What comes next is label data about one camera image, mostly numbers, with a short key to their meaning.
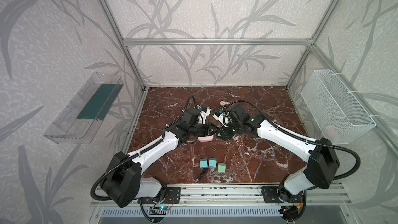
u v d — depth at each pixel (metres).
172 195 0.72
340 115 0.63
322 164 0.42
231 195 0.75
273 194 0.74
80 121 0.63
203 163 0.83
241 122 0.62
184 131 0.63
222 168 0.81
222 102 1.07
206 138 0.91
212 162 0.83
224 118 0.71
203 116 0.75
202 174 0.80
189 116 0.63
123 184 0.41
